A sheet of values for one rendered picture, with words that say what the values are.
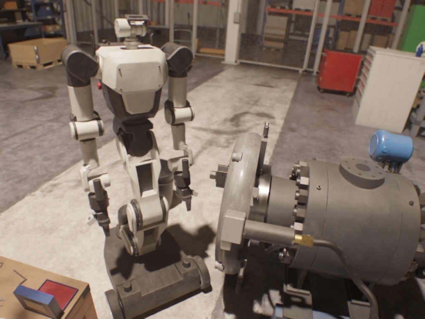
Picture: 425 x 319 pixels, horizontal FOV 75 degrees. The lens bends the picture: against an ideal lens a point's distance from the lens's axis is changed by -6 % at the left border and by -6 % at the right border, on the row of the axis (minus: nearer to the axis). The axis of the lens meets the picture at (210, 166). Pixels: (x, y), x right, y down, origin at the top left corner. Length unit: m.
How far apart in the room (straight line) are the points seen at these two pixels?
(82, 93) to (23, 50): 6.84
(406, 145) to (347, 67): 5.05
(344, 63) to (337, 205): 5.44
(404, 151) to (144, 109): 1.29
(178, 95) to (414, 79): 4.23
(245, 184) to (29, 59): 7.20
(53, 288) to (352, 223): 1.31
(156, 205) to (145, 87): 0.56
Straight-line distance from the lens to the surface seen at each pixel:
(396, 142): 1.71
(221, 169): 1.49
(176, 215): 2.43
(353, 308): 1.76
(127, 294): 1.68
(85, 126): 1.29
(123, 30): 1.25
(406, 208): 1.50
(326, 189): 1.39
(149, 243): 1.72
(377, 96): 5.13
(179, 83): 1.39
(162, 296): 1.74
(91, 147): 1.34
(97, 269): 2.10
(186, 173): 1.49
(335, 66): 6.62
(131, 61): 1.21
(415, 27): 8.38
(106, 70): 1.22
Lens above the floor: 1.55
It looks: 30 degrees down
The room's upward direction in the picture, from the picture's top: 4 degrees clockwise
